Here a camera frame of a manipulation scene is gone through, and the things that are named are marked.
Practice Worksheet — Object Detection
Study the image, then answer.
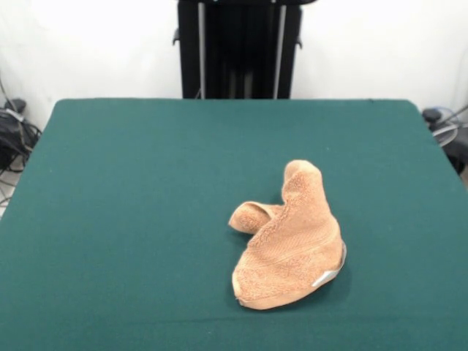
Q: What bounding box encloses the black device with cables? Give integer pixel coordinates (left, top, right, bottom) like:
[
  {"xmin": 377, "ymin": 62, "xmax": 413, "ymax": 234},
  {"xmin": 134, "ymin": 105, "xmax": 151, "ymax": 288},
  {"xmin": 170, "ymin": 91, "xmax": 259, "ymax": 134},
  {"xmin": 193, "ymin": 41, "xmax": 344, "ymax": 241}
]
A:
[{"xmin": 421, "ymin": 106, "xmax": 468, "ymax": 173}]

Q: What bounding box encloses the tan terry towel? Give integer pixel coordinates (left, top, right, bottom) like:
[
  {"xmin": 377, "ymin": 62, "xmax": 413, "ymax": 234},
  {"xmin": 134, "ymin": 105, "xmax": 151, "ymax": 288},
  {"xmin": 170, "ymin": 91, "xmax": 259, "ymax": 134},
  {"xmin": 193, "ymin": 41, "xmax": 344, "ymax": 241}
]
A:
[{"xmin": 228, "ymin": 159, "xmax": 348, "ymax": 311}]

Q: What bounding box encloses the dark green table cloth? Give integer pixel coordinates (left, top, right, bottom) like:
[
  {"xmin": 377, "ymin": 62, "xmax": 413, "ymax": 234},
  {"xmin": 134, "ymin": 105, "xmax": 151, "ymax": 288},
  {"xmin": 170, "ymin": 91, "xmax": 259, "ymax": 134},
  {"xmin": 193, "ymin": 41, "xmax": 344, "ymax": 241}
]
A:
[{"xmin": 0, "ymin": 97, "xmax": 468, "ymax": 351}]

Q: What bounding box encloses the black cable bundle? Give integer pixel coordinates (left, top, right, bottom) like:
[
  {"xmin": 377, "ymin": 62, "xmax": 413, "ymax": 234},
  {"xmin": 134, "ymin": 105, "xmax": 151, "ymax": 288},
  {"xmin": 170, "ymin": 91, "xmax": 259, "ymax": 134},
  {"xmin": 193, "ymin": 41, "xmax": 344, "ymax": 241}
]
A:
[{"xmin": 0, "ymin": 97, "xmax": 43, "ymax": 173}]

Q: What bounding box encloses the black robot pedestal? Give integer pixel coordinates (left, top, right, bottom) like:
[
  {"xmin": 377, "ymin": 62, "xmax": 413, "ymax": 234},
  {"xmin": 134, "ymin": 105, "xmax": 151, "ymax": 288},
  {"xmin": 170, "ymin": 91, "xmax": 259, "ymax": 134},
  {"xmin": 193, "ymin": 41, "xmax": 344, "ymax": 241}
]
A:
[{"xmin": 172, "ymin": 0, "xmax": 304, "ymax": 100}]

